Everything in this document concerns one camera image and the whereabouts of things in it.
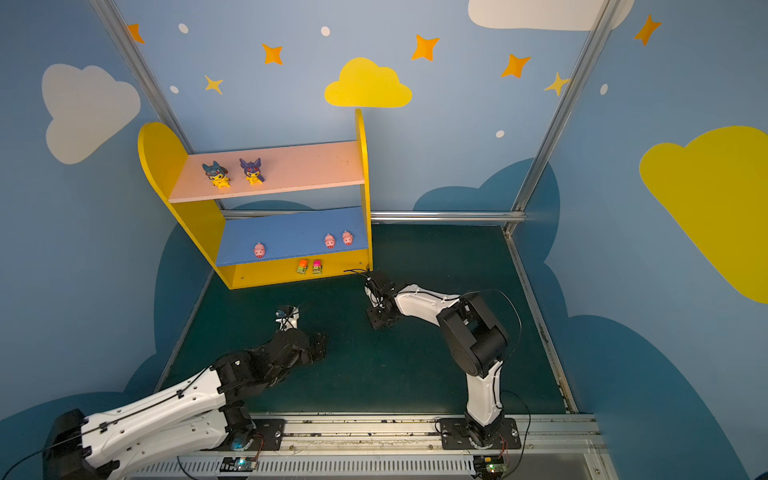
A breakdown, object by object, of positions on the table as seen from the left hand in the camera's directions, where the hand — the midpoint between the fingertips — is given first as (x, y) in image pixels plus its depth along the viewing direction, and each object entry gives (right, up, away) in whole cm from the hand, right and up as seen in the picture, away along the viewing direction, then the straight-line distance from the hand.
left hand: (318, 341), depth 79 cm
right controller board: (+43, -29, -7) cm, 53 cm away
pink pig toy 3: (+5, +29, +17) cm, 34 cm away
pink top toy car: (-7, +19, +26) cm, 33 cm away
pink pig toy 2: (0, +28, +17) cm, 32 cm away
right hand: (+15, +3, +16) cm, 23 cm away
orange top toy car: (-12, +19, +26) cm, 34 cm away
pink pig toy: (-22, +25, +14) cm, 36 cm away
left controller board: (-17, -27, -8) cm, 33 cm away
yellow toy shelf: (-24, +38, +28) cm, 53 cm away
